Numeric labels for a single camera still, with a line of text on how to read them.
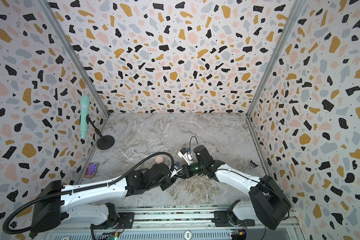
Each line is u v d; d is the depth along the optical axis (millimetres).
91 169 898
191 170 728
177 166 656
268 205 423
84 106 800
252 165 899
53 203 396
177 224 733
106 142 1034
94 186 463
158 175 561
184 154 746
